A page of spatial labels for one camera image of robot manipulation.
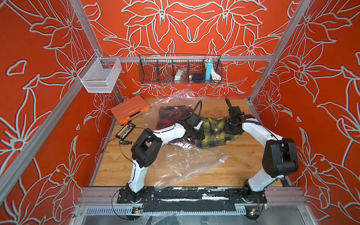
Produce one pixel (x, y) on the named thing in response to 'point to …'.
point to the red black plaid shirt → (168, 115)
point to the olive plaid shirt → (215, 134)
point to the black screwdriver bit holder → (127, 128)
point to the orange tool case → (130, 108)
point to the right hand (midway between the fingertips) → (226, 130)
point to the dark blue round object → (197, 78)
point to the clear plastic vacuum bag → (179, 161)
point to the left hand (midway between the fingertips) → (203, 136)
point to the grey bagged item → (181, 74)
